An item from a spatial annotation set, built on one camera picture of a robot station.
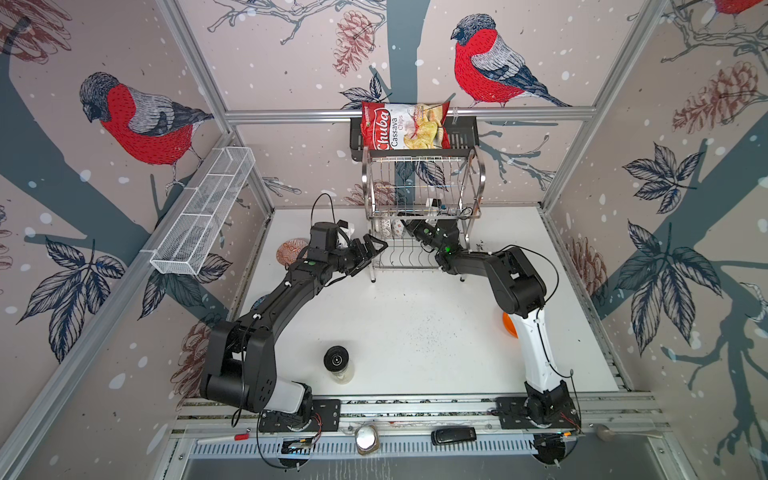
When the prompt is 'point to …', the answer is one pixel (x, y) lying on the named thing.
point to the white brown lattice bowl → (382, 227)
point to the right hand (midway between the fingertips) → (393, 220)
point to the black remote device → (451, 435)
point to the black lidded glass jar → (336, 360)
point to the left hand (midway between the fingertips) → (380, 252)
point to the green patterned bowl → (397, 228)
